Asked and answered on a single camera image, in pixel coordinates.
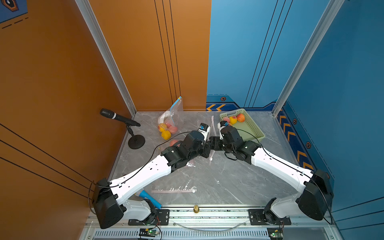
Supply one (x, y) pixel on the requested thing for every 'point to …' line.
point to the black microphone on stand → (136, 141)
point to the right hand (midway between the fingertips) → (211, 140)
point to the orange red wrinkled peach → (240, 117)
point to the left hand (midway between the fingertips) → (211, 141)
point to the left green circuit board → (148, 232)
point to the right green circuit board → (275, 233)
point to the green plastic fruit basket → (248, 128)
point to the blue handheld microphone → (153, 200)
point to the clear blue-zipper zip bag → (170, 122)
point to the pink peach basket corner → (226, 118)
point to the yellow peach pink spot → (233, 119)
